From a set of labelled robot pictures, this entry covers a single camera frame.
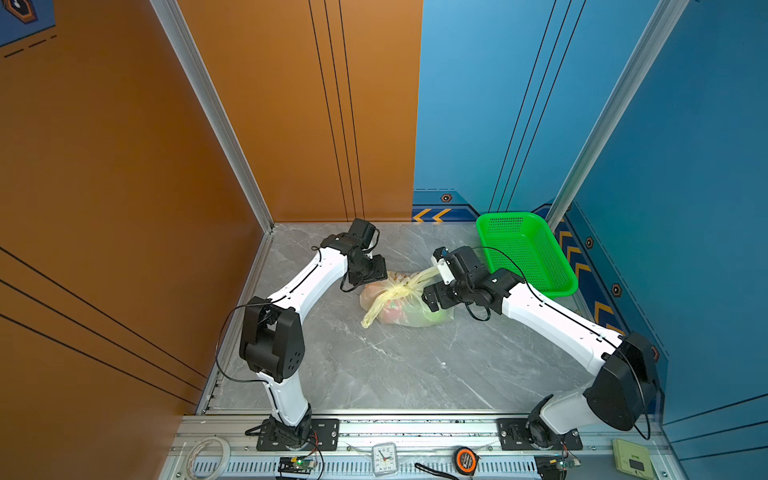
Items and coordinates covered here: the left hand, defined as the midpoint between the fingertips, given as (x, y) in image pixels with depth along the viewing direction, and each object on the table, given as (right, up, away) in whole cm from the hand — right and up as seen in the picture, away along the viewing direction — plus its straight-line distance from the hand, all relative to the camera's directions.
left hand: (382, 273), depth 88 cm
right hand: (+15, -4, -6) cm, 17 cm away
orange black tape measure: (+20, -41, -21) cm, 50 cm away
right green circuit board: (+41, -44, -19) cm, 63 cm away
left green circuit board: (-18, -44, -18) cm, 51 cm away
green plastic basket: (+54, +10, +27) cm, 61 cm away
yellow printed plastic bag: (+5, -7, -1) cm, 9 cm away
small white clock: (+1, -42, -20) cm, 46 cm away
